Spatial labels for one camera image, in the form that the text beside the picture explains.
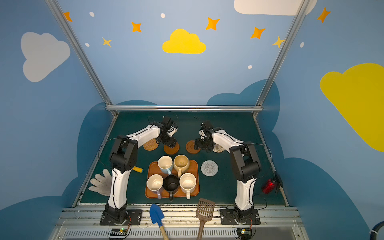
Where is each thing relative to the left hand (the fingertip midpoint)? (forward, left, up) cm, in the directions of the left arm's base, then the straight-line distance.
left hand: (168, 141), depth 103 cm
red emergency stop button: (-32, -58, +6) cm, 66 cm away
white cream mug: (-28, -15, 0) cm, 32 cm away
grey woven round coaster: (-19, -28, -2) cm, 34 cm away
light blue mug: (-18, 0, +1) cm, 18 cm away
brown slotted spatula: (-44, -24, 0) cm, 50 cm away
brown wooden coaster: (-7, -1, 0) cm, 8 cm away
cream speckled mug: (-17, -10, -1) cm, 20 cm away
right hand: (-6, -22, +3) cm, 23 cm away
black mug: (-30, -5, 0) cm, 30 cm away
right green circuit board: (-52, -43, -5) cm, 68 cm away
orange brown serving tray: (-20, +8, -1) cm, 21 cm away
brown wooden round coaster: (-4, -15, -2) cm, 16 cm away
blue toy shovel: (-45, +1, -2) cm, 45 cm away
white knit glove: (-30, +34, -1) cm, 46 cm away
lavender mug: (-30, +4, 0) cm, 30 cm away
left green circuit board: (-52, +19, -5) cm, 56 cm away
